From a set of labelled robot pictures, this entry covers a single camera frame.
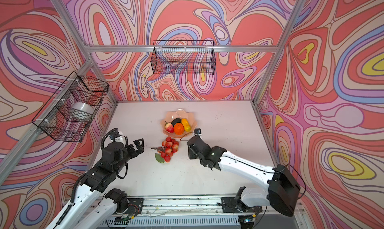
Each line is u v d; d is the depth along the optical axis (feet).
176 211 2.40
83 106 2.43
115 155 1.77
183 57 3.24
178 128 3.14
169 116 3.57
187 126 3.19
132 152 2.16
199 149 1.92
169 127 3.14
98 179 1.62
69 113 2.30
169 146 2.90
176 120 3.42
